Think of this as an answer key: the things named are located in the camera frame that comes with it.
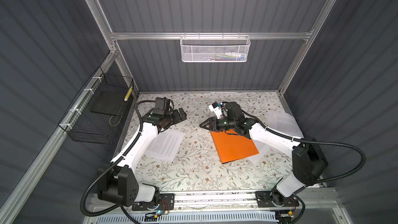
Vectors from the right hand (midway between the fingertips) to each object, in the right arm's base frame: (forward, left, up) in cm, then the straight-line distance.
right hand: (203, 127), depth 78 cm
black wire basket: (+2, +51, +9) cm, 52 cm away
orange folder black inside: (-1, -16, -21) cm, 26 cm away
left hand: (+7, +13, -1) cm, 15 cm away
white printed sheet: (0, +24, -20) cm, 31 cm away
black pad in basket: (+12, +51, +6) cm, 52 cm away
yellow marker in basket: (+15, +40, +10) cm, 44 cm away
